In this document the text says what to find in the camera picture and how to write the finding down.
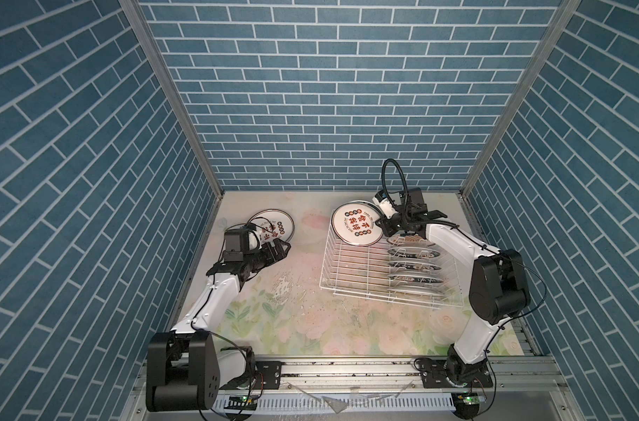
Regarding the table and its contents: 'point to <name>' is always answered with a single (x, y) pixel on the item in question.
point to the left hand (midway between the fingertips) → (282, 249)
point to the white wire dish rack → (363, 272)
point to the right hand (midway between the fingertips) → (376, 218)
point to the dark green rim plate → (367, 202)
